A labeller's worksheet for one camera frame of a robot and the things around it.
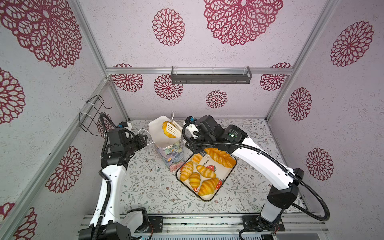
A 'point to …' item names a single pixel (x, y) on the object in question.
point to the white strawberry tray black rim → (222, 173)
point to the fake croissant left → (186, 170)
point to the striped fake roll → (205, 171)
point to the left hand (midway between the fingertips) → (145, 140)
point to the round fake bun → (165, 130)
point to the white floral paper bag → (172, 149)
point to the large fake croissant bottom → (208, 186)
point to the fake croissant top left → (196, 158)
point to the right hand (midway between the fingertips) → (187, 140)
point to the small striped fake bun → (194, 179)
